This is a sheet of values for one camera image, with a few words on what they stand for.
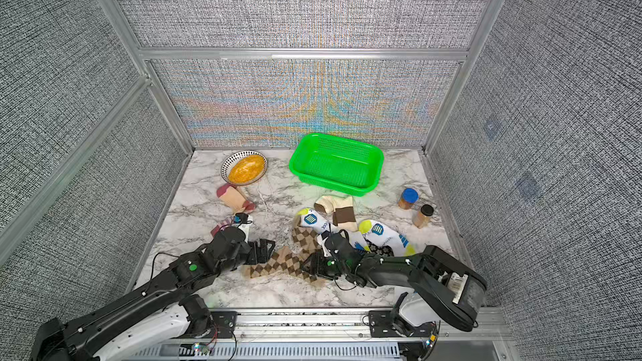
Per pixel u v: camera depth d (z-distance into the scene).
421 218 0.88
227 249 0.58
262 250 0.69
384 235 0.90
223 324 0.73
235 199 1.01
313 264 0.76
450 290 0.44
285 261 0.86
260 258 0.69
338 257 0.66
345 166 1.13
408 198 0.95
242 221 0.70
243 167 1.03
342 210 0.98
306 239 0.86
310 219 0.95
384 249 0.88
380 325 0.74
